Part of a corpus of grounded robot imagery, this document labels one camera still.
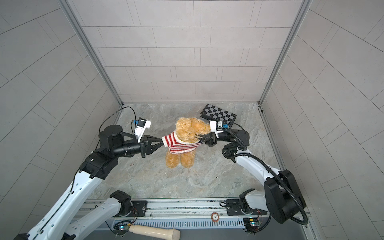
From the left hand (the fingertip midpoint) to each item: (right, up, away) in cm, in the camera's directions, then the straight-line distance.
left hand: (166, 144), depth 60 cm
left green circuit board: (-20, -37, +5) cm, 43 cm away
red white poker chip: (+21, -36, +9) cm, 43 cm away
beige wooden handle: (-5, -38, +3) cm, 39 cm away
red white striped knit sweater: (+4, -1, 0) cm, 4 cm away
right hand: (+11, +3, 0) cm, 12 cm away
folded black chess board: (+23, +14, +48) cm, 55 cm away
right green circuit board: (+38, -39, +8) cm, 55 cm away
